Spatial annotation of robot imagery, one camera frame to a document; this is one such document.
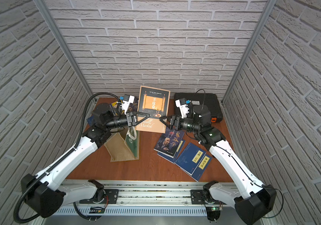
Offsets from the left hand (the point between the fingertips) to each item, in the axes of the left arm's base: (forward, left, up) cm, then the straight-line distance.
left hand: (151, 116), depth 61 cm
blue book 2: (-6, -11, -38) cm, 40 cm away
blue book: (+26, +51, -39) cm, 69 cm away
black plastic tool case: (+44, -47, -33) cm, 73 cm away
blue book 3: (-6, -23, -36) cm, 43 cm away
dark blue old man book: (+6, -10, -35) cm, 37 cm away
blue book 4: (-11, -30, -36) cm, 48 cm away
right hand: (+2, -7, -5) cm, 8 cm away
